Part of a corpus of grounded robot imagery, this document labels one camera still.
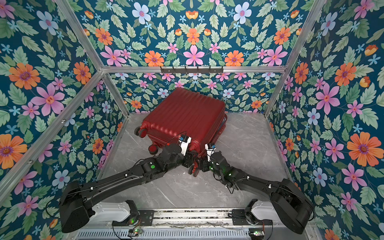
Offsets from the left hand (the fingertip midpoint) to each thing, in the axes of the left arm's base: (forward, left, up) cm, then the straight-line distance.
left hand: (197, 149), depth 73 cm
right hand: (+1, -1, -11) cm, 11 cm away
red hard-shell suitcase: (+25, +7, +2) cm, 26 cm away
